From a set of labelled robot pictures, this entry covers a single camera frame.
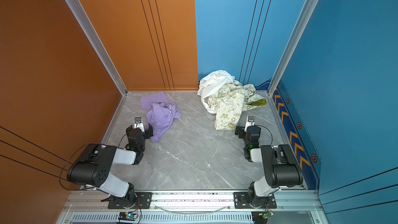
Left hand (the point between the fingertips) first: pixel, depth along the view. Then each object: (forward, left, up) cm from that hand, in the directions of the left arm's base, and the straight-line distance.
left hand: (141, 123), depth 92 cm
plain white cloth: (+32, -44, +6) cm, 55 cm away
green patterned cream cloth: (+15, -55, +3) cm, 57 cm away
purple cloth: (+9, -10, -2) cm, 13 cm away
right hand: (+1, -63, -1) cm, 63 cm away
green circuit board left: (-44, -3, -10) cm, 46 cm away
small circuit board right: (-44, -66, -8) cm, 80 cm away
